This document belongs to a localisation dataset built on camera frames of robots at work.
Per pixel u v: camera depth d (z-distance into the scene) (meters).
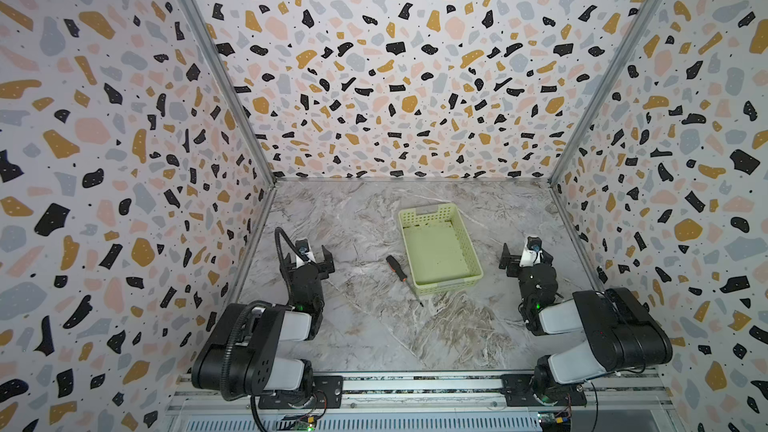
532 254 0.77
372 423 0.70
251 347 0.44
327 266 0.86
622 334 0.46
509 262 0.82
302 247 0.76
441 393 0.76
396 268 0.95
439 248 1.02
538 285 0.69
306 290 0.66
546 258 0.84
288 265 0.79
